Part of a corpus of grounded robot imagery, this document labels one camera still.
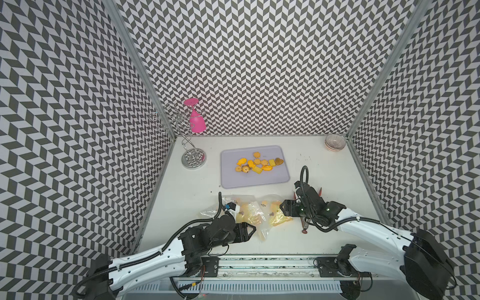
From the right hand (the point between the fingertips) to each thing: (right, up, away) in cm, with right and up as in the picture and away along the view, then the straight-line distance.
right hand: (287, 210), depth 83 cm
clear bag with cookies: (-18, 0, +1) cm, 18 cm away
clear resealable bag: (-7, -2, +2) cm, 8 cm away
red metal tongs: (+7, -4, -4) cm, 9 cm away
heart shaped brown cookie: (-1, +21, +22) cm, 30 cm away
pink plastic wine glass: (-45, +42, +16) cm, 64 cm away
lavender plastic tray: (-15, +18, +20) cm, 31 cm away
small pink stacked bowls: (+34, +32, +26) cm, 53 cm away
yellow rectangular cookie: (-12, +16, +19) cm, 28 cm away
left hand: (-17, -6, -9) cm, 20 cm away
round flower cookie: (-13, +25, +25) cm, 37 cm away
